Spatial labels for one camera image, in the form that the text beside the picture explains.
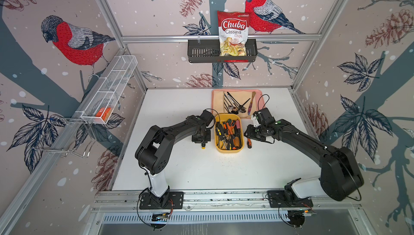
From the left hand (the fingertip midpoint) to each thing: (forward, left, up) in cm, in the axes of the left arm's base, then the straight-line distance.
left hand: (208, 137), depth 92 cm
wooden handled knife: (+38, -33, -3) cm, 50 cm away
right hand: (0, -21, +6) cm, 22 cm away
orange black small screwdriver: (-3, -24, -1) cm, 24 cm away
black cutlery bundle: (+25, -16, -3) cm, 30 cm away
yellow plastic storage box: (-3, -9, 0) cm, 9 cm away
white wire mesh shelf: (+11, +49, +28) cm, 57 cm away
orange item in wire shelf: (-5, +43, +30) cm, 52 cm away
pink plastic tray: (+33, -39, -3) cm, 51 cm away
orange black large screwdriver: (+7, -13, +1) cm, 15 cm away
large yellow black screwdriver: (-4, +3, -1) cm, 5 cm away
